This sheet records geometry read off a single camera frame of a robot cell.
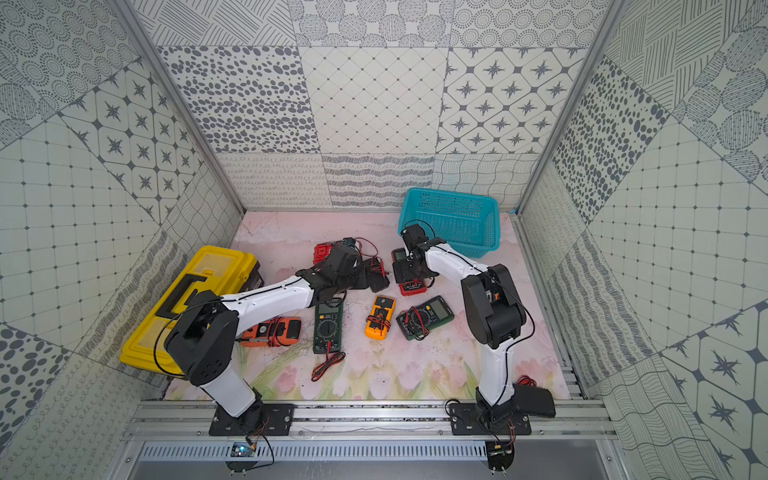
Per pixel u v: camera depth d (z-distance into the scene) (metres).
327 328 0.88
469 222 1.18
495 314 0.52
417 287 0.95
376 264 1.00
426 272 0.86
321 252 1.03
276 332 0.84
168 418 0.75
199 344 0.46
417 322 0.88
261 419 0.71
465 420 0.73
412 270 0.86
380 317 0.88
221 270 0.82
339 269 0.70
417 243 0.77
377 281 0.99
